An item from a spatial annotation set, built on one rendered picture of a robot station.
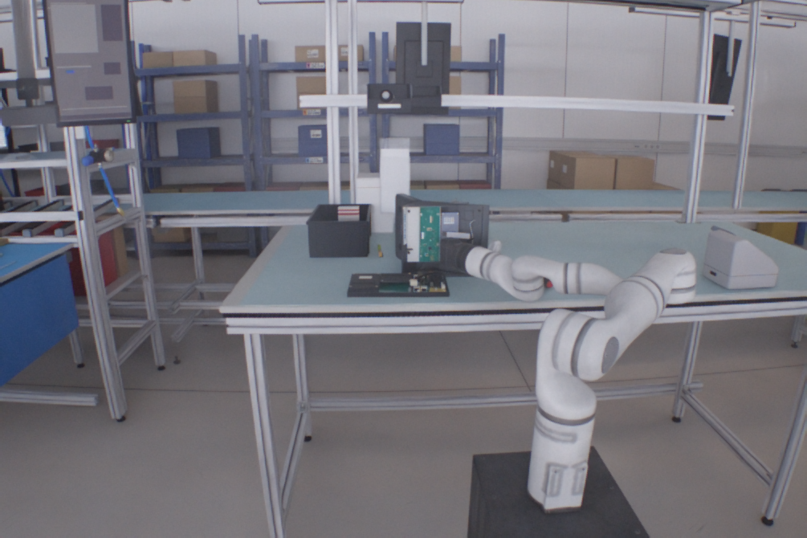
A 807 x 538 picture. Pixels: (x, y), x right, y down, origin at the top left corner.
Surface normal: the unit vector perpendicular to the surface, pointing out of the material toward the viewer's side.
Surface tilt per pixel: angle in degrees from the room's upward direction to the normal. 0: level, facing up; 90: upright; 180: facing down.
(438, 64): 98
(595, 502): 0
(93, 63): 101
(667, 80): 90
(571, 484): 90
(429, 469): 0
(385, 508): 0
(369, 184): 90
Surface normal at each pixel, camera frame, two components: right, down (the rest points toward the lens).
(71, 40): 0.45, 0.40
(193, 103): 0.04, 0.25
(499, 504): 0.00, -0.97
